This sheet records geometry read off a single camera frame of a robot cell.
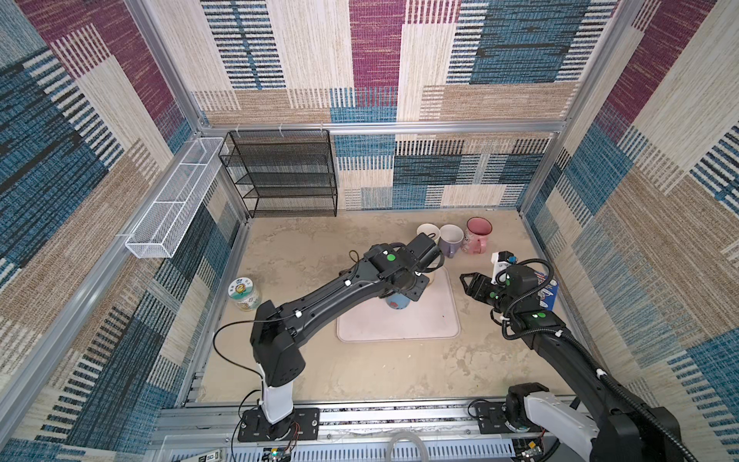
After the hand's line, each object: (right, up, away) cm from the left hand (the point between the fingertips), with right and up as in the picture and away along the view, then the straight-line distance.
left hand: (414, 283), depth 78 cm
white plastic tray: (+9, -13, +16) cm, 23 cm away
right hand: (+17, -1, +7) cm, 19 cm away
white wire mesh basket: (-63, +14, -6) cm, 65 cm away
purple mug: (+17, +11, +29) cm, 35 cm away
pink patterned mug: (+25, +15, +24) cm, 38 cm away
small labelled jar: (-51, -4, +12) cm, 52 cm away
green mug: (+9, +15, +25) cm, 31 cm away
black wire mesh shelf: (-44, +36, +31) cm, 65 cm away
